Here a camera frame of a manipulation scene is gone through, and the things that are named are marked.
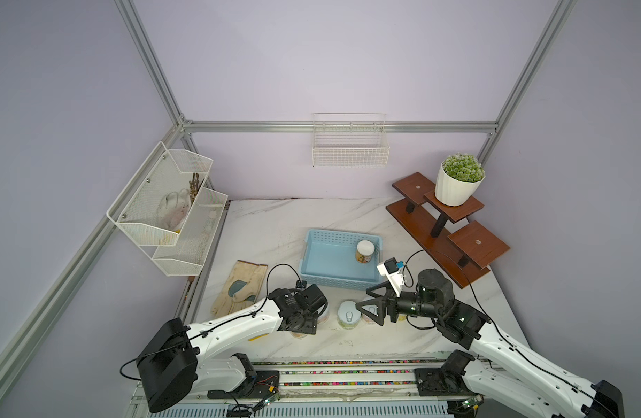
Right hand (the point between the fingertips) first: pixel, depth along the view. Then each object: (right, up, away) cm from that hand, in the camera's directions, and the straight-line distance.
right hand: (364, 302), depth 70 cm
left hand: (-19, -11, +11) cm, 24 cm away
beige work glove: (-41, -1, +23) cm, 47 cm away
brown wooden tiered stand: (+35, +13, +16) cm, 41 cm away
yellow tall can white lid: (+4, +11, +26) cm, 28 cm away
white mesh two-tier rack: (-58, +25, +7) cm, 63 cm away
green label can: (-3, -8, +12) cm, 14 cm away
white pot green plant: (+31, +35, +10) cm, 48 cm away
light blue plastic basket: (-10, +8, +33) cm, 35 cm away
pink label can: (+1, +1, -9) cm, 9 cm away
